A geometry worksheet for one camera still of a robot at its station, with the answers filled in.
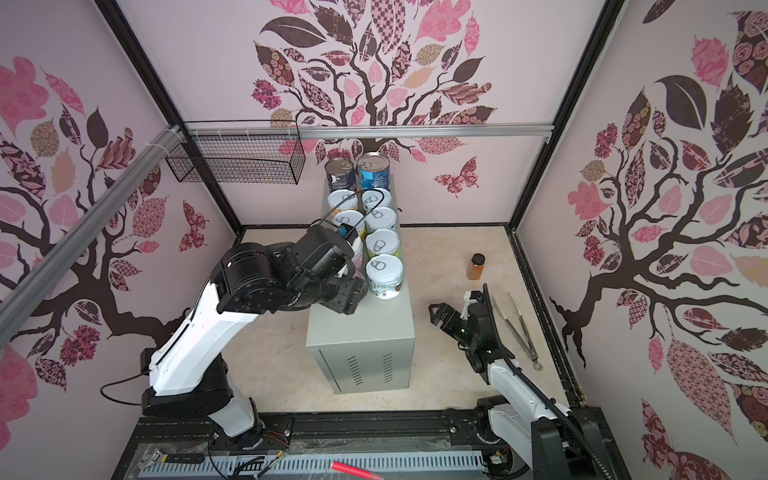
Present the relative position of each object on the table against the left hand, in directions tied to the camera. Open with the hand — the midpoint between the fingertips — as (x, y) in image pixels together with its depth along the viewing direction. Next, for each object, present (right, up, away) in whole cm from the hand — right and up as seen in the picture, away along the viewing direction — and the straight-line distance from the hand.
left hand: (346, 288), depth 59 cm
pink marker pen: (-1, -44, +10) cm, 45 cm away
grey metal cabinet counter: (+5, -13, +2) cm, 14 cm away
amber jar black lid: (+38, +3, +39) cm, 54 cm away
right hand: (+24, -10, +27) cm, 38 cm away
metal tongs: (+51, -20, +28) cm, 61 cm away
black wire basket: (-53, +47, +62) cm, 94 cm away
